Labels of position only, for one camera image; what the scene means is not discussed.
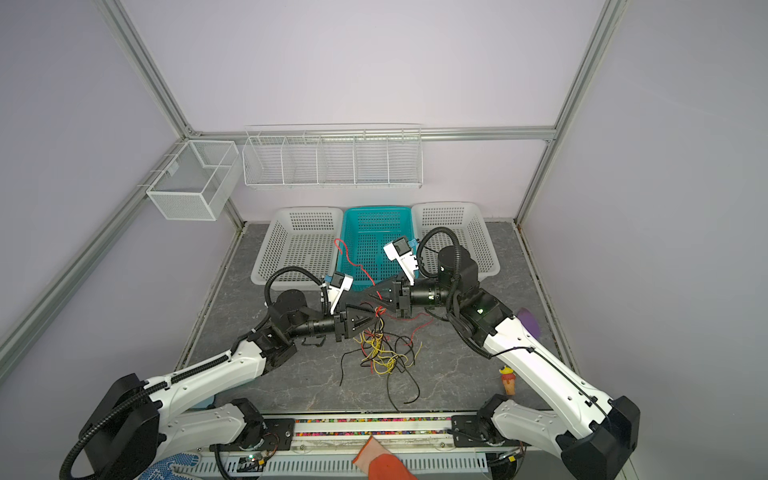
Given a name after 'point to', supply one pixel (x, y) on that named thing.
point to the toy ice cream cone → (508, 377)
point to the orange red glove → (380, 463)
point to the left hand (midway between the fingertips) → (376, 322)
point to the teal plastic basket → (363, 233)
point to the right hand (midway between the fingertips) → (362, 298)
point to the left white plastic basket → (301, 248)
